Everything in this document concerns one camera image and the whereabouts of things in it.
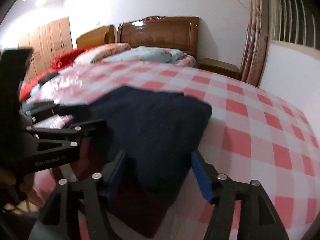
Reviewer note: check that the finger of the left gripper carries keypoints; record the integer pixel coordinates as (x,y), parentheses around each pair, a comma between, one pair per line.
(42,110)
(47,146)

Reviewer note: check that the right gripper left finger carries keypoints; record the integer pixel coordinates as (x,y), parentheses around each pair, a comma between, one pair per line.
(59,218)

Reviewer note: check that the dark navy garment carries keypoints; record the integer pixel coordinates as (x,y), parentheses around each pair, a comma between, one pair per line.
(159,131)

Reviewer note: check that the red grey striped sweater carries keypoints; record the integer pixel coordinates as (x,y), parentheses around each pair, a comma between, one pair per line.
(94,155)

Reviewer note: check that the red blanket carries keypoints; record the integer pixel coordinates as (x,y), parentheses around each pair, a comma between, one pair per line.
(58,63)

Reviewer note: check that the wooden wardrobe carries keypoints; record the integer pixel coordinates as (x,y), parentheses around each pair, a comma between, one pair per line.
(48,42)

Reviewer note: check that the orange floral pillow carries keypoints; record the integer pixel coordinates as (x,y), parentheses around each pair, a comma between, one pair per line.
(97,54)

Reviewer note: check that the light wooden headboard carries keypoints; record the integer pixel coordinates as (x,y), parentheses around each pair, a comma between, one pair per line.
(97,37)

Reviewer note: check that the light blue floral quilt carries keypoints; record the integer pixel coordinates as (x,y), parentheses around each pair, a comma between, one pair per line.
(152,54)

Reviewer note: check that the wooden nightstand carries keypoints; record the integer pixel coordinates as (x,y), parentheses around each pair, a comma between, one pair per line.
(219,67)

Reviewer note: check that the dark wooden headboard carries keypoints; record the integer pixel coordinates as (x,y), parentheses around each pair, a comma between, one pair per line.
(178,32)

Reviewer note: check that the pink floral curtain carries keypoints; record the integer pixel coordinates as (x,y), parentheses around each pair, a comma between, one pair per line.
(253,58)

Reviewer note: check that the window with white bars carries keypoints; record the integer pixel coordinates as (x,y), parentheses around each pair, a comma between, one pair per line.
(293,21)

